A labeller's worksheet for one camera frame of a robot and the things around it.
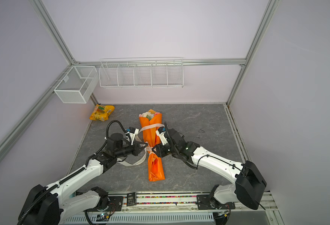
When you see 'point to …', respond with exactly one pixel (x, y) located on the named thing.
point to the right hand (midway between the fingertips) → (155, 149)
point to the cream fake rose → (145, 114)
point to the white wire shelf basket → (141, 72)
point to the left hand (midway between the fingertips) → (147, 146)
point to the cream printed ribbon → (148, 149)
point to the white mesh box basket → (78, 85)
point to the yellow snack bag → (101, 112)
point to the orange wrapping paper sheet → (150, 124)
